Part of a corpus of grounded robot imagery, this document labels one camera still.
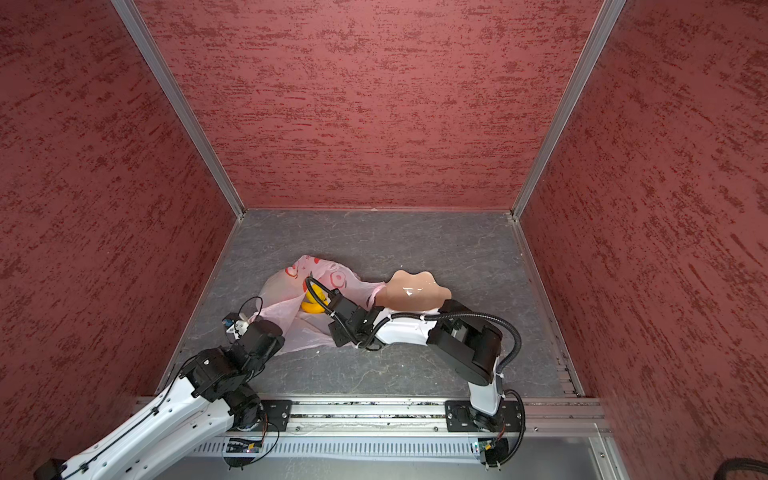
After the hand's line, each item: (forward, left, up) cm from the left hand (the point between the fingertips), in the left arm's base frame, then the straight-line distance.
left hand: (276, 342), depth 80 cm
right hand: (+4, -16, -5) cm, 17 cm away
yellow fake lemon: (+14, -6, -5) cm, 16 cm away
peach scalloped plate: (+20, -36, -6) cm, 42 cm away
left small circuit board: (-23, +5, -9) cm, 25 cm away
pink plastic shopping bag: (+13, +2, +3) cm, 13 cm away
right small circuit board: (-22, -55, -8) cm, 60 cm away
